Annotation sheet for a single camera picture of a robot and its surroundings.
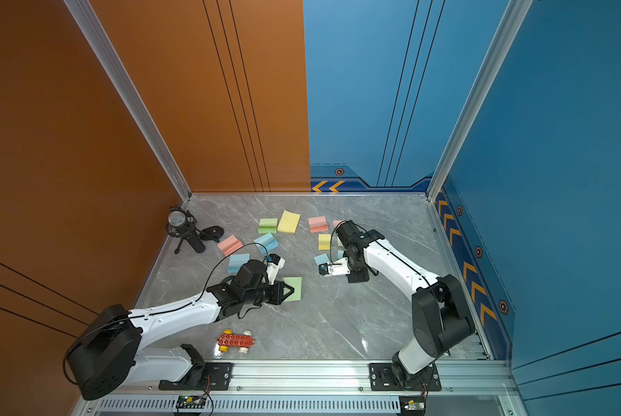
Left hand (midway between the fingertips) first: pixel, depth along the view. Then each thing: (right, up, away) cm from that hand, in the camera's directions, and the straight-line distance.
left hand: (295, 287), depth 83 cm
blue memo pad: (-12, +13, +17) cm, 24 cm away
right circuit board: (+34, -29, -12) cm, 46 cm away
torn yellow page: (+14, +16, -10) cm, 23 cm away
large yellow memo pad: (-5, +21, +25) cm, 33 cm away
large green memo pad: (0, +1, +1) cm, 2 cm away
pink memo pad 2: (+8, +20, +26) cm, 33 cm away
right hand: (+20, +6, +5) cm, 21 cm away
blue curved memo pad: (+9, +7, +16) cm, 19 cm away
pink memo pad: (-28, +12, +18) cm, 35 cm away
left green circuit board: (-28, -28, -12) cm, 41 cm away
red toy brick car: (-20, -15, -4) cm, 25 cm away
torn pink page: (+15, +20, +28) cm, 38 cm away
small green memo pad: (-14, +19, +25) cm, 35 cm away
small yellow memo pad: (+10, +13, +19) cm, 26 cm away
